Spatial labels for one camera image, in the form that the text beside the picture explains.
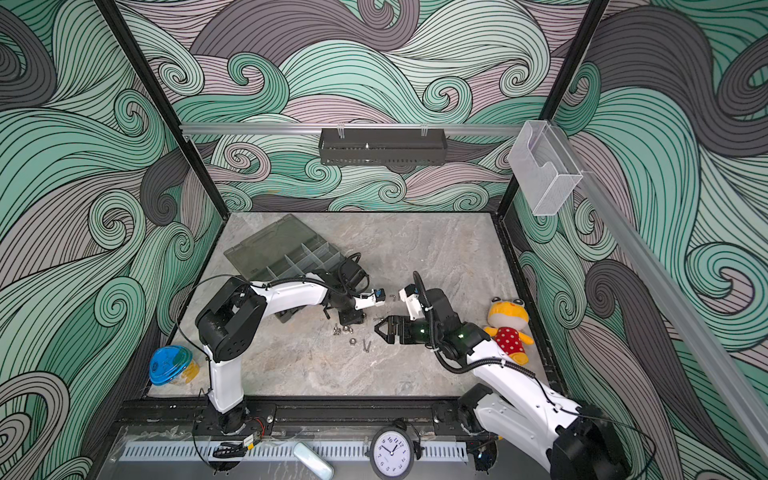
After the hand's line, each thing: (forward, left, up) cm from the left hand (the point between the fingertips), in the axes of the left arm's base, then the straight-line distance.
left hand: (361, 310), depth 92 cm
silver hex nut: (-10, +2, -1) cm, 10 cm away
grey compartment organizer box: (+26, +29, -1) cm, 39 cm away
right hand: (-11, -7, +10) cm, 16 cm away
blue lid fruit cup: (-19, +46, +9) cm, 50 cm away
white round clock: (-36, -9, +2) cm, 37 cm away
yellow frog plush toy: (-5, -43, +6) cm, 44 cm away
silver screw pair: (-11, -2, -2) cm, 12 cm away
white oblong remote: (-38, +9, +3) cm, 39 cm away
